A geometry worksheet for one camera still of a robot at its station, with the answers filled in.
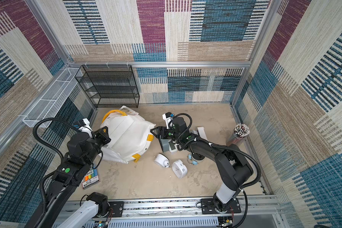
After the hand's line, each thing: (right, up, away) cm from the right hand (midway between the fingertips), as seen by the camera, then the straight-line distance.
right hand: (156, 132), depth 84 cm
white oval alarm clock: (+13, -19, -6) cm, 24 cm away
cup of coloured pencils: (+48, +1, -2) cm, 48 cm away
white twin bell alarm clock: (+3, -16, 0) cm, 17 cm away
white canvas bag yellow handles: (-18, -2, +10) cm, 21 cm away
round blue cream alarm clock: (+21, -18, +4) cm, 27 cm away
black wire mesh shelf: (-38, +33, +25) cm, 56 cm away
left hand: (-21, +4, -15) cm, 26 cm away
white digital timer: (+9, -10, +8) cm, 16 cm away
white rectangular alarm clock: (+29, -1, +11) cm, 31 cm away
